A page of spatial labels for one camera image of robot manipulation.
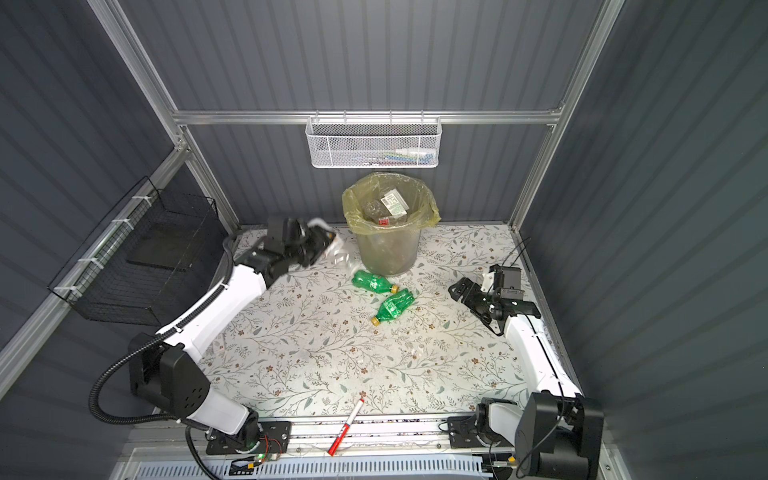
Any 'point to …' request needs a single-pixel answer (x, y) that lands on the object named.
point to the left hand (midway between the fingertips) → (333, 241)
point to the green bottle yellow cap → (394, 307)
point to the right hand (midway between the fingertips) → (465, 297)
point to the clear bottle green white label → (395, 204)
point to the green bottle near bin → (364, 279)
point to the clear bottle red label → (376, 212)
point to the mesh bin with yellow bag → (389, 251)
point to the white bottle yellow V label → (342, 250)
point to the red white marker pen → (345, 428)
